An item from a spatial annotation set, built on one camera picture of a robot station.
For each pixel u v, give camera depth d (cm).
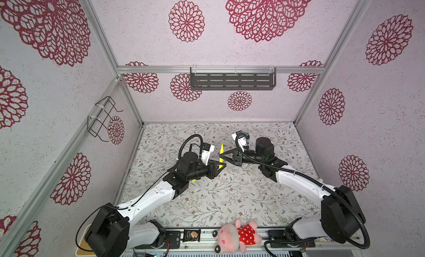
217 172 71
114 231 40
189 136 59
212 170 66
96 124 75
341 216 42
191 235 74
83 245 42
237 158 66
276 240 73
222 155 72
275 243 73
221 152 72
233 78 93
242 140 69
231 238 67
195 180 92
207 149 68
